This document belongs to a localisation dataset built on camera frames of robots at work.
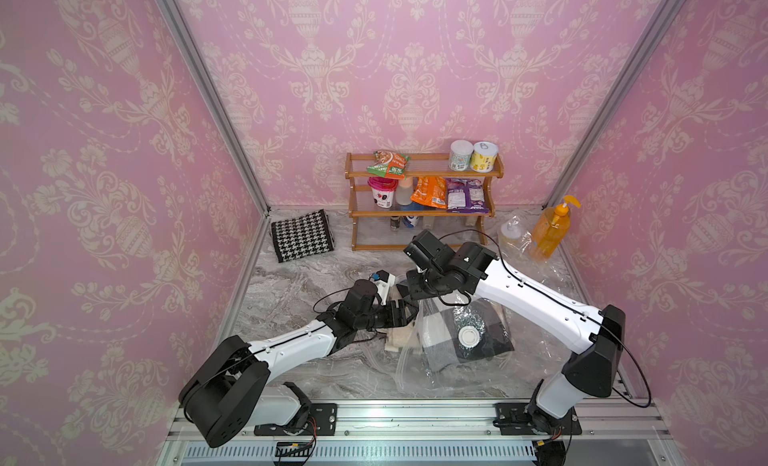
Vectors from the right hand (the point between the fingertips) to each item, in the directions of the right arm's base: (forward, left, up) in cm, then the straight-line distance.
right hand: (413, 288), depth 75 cm
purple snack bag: (+35, -21, -2) cm, 41 cm away
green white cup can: (+37, -17, +14) cm, 43 cm away
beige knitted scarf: (-8, +5, -12) cm, 15 cm away
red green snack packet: (+34, +4, +13) cm, 37 cm away
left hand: (-3, 0, -9) cm, 9 cm away
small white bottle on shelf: (+37, 0, 0) cm, 37 cm away
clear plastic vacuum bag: (-12, -15, -12) cm, 22 cm away
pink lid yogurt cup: (+34, +7, +4) cm, 35 cm away
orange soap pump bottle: (+22, -46, -5) cm, 51 cm away
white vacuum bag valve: (-10, -14, -9) cm, 19 cm away
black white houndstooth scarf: (+32, +36, -15) cm, 51 cm away
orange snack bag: (+38, -9, -2) cm, 39 cm away
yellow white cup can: (+35, -24, +14) cm, 44 cm away
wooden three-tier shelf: (+39, +11, -20) cm, 45 cm away
